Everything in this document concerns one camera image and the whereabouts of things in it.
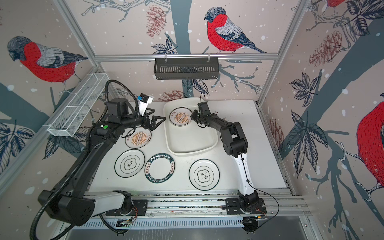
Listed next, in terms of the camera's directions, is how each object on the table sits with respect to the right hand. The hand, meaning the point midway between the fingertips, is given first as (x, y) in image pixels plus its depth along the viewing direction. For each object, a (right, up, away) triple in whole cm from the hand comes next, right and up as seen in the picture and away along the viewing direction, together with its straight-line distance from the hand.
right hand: (190, 116), depth 106 cm
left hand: (-14, +2, -36) cm, 39 cm away
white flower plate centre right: (+9, -33, -22) cm, 41 cm away
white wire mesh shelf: (-59, 0, -33) cm, 67 cm away
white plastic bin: (+1, -15, -6) cm, 16 cm away
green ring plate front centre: (-18, -30, -20) cm, 40 cm away
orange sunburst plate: (-8, 0, +5) cm, 9 cm away
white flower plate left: (-37, -29, -16) cm, 50 cm away
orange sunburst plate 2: (-34, -15, -6) cm, 38 cm away
